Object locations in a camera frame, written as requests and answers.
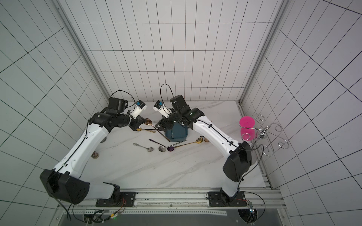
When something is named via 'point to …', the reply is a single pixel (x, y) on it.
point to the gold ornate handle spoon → (139, 129)
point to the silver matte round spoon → (162, 149)
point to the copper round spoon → (149, 122)
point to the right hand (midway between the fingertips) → (155, 121)
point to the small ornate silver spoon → (149, 149)
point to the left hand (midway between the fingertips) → (142, 122)
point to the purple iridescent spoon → (168, 148)
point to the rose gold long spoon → (205, 139)
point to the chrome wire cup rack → (262, 134)
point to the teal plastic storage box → (177, 133)
